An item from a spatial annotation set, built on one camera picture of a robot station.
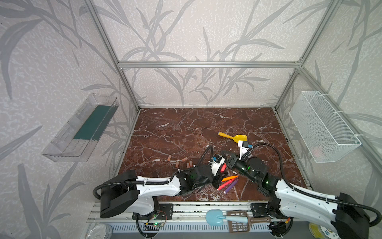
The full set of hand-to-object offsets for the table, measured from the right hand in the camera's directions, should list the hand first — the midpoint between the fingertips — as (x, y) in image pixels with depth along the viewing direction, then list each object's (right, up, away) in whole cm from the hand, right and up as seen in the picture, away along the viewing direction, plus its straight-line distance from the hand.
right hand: (220, 148), depth 74 cm
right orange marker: (+7, -19, +11) cm, 23 cm away
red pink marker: (+1, -9, -3) cm, 9 cm away
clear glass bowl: (-54, -35, -9) cm, 65 cm away
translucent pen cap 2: (-24, -13, +16) cm, 32 cm away
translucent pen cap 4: (-16, -12, +16) cm, 26 cm away
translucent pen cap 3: (-20, -10, +19) cm, 30 cm away
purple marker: (+7, -22, +8) cm, 25 cm away
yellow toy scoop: (+15, +2, +29) cm, 33 cm away
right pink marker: (+4, -22, +9) cm, 24 cm away
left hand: (+4, -10, 0) cm, 11 cm away
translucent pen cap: (-30, -10, +19) cm, 37 cm away
